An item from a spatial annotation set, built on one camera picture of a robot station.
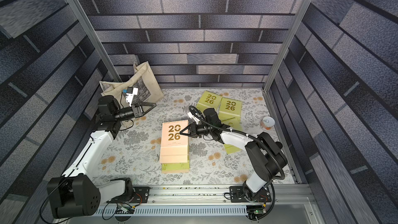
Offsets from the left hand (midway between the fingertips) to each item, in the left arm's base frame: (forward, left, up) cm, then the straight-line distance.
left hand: (154, 106), depth 71 cm
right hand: (-6, -11, -15) cm, 20 cm away
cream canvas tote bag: (+28, +16, -5) cm, 32 cm away
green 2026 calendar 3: (+22, -43, -29) cm, 56 cm away
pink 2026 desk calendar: (-20, -8, -31) cm, 38 cm away
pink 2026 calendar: (-12, -9, -17) cm, 22 cm away
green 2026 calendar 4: (+9, -45, -29) cm, 54 cm away
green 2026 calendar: (-19, -9, -30) cm, 36 cm away
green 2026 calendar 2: (+29, -28, -28) cm, 49 cm away
